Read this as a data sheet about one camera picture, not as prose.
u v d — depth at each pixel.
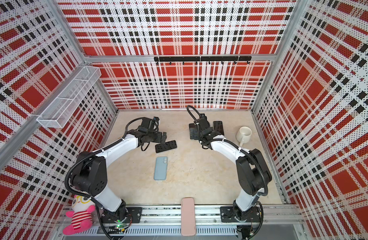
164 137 0.85
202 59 0.88
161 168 0.91
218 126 1.12
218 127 1.14
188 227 0.71
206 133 0.69
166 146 0.89
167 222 0.73
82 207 0.72
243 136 0.97
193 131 0.83
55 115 0.68
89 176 0.46
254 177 0.46
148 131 0.72
